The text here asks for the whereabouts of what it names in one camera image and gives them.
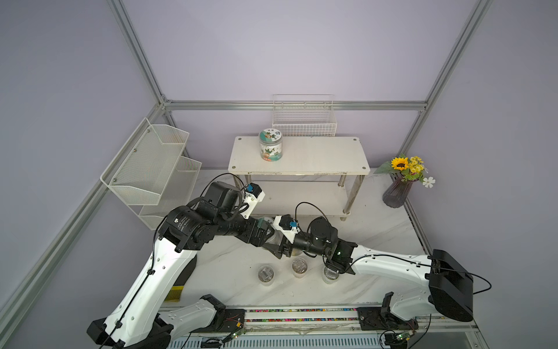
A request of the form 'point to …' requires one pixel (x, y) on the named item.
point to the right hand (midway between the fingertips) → (267, 231)
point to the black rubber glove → (174, 294)
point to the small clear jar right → (330, 276)
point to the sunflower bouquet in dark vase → (405, 171)
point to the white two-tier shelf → (315, 176)
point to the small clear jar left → (266, 274)
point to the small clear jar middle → (299, 267)
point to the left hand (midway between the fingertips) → (257, 230)
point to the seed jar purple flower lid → (276, 237)
